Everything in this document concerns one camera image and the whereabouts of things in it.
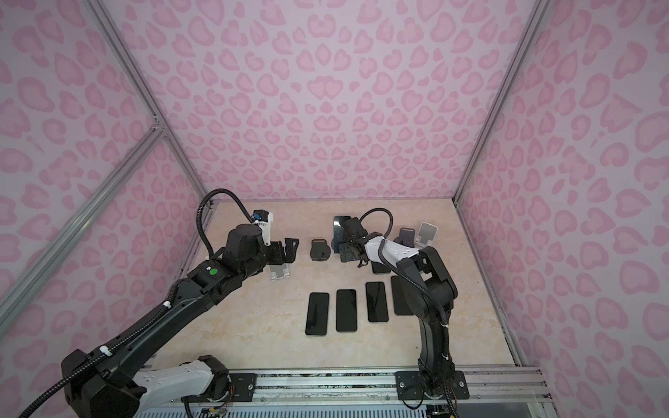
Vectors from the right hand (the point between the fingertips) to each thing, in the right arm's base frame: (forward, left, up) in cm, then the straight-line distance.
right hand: (356, 249), depth 99 cm
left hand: (-11, +21, +23) cm, 33 cm away
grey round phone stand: (+4, -19, +2) cm, 20 cm away
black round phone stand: (0, +14, -2) cm, 14 cm away
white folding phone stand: (+6, -27, +2) cm, 28 cm away
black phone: (+7, +7, +2) cm, 10 cm away
